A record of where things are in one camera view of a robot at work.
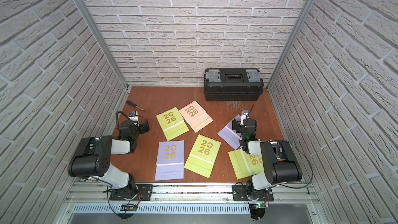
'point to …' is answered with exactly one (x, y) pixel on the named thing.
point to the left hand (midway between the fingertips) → (141, 117)
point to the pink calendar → (196, 116)
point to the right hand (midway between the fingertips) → (244, 119)
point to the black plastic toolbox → (232, 84)
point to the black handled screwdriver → (132, 103)
